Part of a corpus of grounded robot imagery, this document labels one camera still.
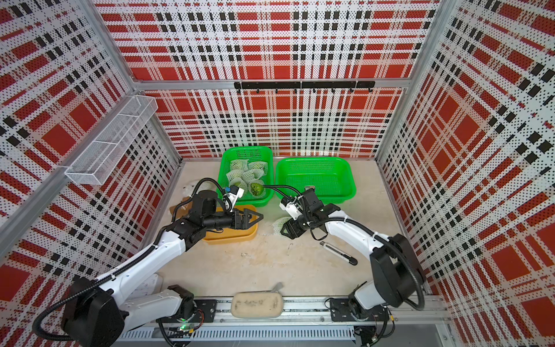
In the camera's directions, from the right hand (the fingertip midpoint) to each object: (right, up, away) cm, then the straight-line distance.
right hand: (291, 228), depth 84 cm
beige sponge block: (-12, -23, -13) cm, 29 cm away
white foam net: (-5, +2, -2) cm, 6 cm away
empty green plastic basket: (-21, +25, +24) cm, 41 cm away
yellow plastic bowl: (-25, -3, +2) cm, 25 cm away
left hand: (-12, +6, -8) cm, 15 cm away
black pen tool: (+22, -12, +2) cm, 25 cm away
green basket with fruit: (+22, +21, +29) cm, 42 cm away
